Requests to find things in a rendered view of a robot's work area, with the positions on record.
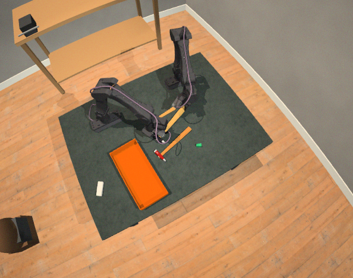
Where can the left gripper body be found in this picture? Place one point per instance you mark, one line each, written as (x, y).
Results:
(181, 98)

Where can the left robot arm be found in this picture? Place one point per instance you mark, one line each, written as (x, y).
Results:
(182, 64)

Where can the orange bin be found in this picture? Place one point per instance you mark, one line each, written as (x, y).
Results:
(141, 180)

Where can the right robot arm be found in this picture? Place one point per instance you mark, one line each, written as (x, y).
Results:
(119, 95)

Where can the small white rectangular block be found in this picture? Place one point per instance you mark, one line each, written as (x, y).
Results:
(99, 188)

